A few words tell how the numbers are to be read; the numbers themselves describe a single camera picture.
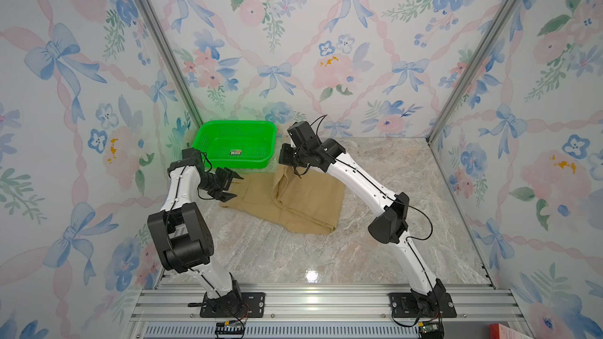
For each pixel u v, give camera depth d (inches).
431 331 28.3
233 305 27.1
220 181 30.7
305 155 24.7
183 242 18.5
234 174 31.3
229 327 28.8
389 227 23.8
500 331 26.3
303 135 25.2
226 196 31.7
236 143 46.1
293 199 38.3
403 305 28.8
